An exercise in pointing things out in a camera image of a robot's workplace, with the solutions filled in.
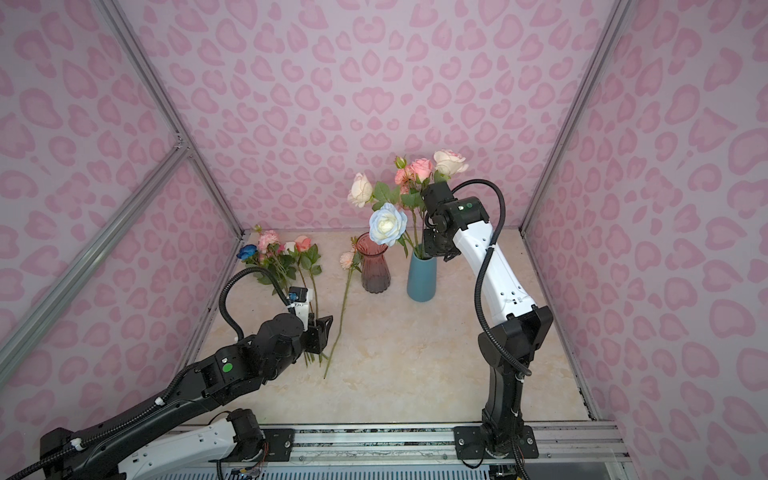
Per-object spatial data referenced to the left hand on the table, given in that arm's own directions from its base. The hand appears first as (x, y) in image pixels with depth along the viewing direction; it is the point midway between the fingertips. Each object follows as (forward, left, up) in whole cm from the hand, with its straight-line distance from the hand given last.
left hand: (327, 314), depth 71 cm
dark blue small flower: (+34, +35, -16) cm, 52 cm away
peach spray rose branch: (+31, 0, -20) cm, 37 cm away
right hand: (+17, -29, +4) cm, 34 cm away
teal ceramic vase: (+19, -25, -14) cm, 35 cm away
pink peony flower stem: (+32, +26, -16) cm, 44 cm away
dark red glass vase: (+20, -10, -11) cm, 26 cm away
